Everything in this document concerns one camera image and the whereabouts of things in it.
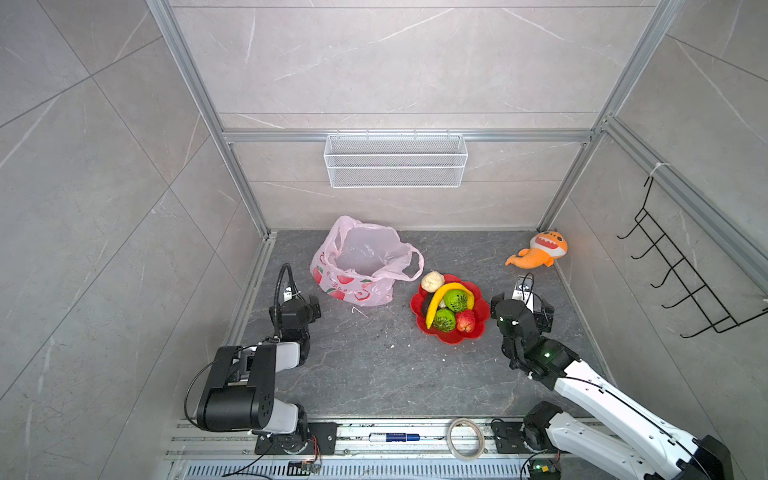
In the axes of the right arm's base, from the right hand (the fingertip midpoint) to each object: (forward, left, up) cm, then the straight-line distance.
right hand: (525, 299), depth 77 cm
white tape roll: (-31, +21, -19) cm, 42 cm away
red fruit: (+1, +13, -13) cm, 19 cm away
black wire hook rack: (-13, -31, +13) cm, 36 cm away
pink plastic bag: (+28, +46, -18) cm, 57 cm away
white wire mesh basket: (+49, +33, +11) cm, 60 cm away
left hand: (+10, +65, -12) cm, 67 cm away
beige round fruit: (+13, +22, -11) cm, 28 cm away
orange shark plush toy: (+29, -20, -12) cm, 37 cm away
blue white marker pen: (-28, +40, -18) cm, 52 cm away
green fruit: (+5, +16, -9) cm, 19 cm away
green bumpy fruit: (+1, +20, -13) cm, 24 cm away
